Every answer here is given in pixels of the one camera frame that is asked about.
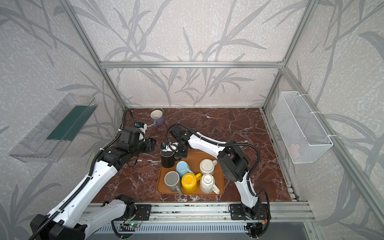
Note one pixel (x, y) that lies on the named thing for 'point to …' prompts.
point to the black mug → (168, 159)
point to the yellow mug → (189, 182)
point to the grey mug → (172, 181)
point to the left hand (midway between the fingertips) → (154, 136)
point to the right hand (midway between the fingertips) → (178, 147)
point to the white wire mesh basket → (304, 138)
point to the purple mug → (157, 115)
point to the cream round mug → (207, 166)
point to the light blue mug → (183, 167)
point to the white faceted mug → (207, 184)
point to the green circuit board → (130, 225)
